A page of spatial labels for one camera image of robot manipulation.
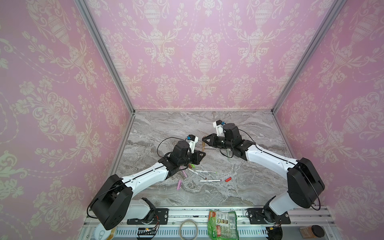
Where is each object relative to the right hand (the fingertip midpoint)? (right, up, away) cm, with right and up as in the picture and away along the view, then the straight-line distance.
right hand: (202, 140), depth 82 cm
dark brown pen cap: (-7, -17, +10) cm, 21 cm away
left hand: (+2, -8, -1) cm, 8 cm away
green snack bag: (+9, -39, -12) cm, 42 cm away
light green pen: (+11, -3, -15) cm, 19 cm away
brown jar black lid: (+46, -37, -19) cm, 61 cm away
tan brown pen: (0, -4, -2) cm, 5 cm away
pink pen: (-10, -21, +6) cm, 24 cm away
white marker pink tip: (+4, -24, +4) cm, 24 cm away
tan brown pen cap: (0, -2, -2) cm, 3 cm away
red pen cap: (+14, -23, +4) cm, 28 cm away
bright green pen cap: (-6, -17, +9) cm, 20 cm away
